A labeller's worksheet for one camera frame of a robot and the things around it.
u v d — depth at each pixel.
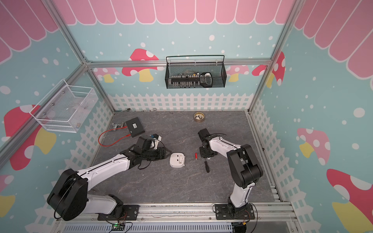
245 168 0.49
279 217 0.76
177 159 0.89
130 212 0.74
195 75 0.92
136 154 0.66
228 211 0.66
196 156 0.94
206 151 0.80
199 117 1.16
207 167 0.89
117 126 1.09
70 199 0.42
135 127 1.08
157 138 0.81
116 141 1.03
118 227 0.73
